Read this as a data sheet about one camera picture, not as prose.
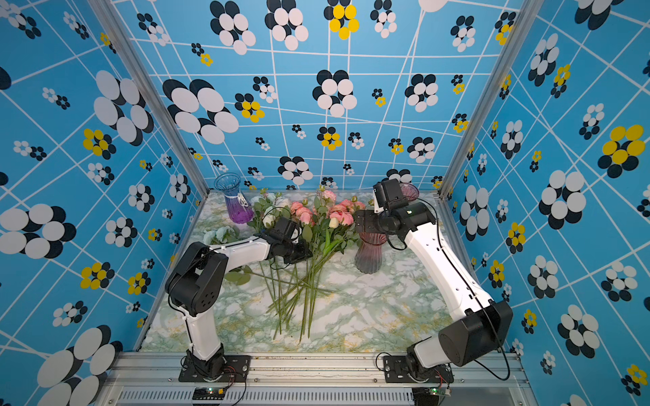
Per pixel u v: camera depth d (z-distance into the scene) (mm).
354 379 728
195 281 503
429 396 691
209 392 722
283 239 774
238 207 1019
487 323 391
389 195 568
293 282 909
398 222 516
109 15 692
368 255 845
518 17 705
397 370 726
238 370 734
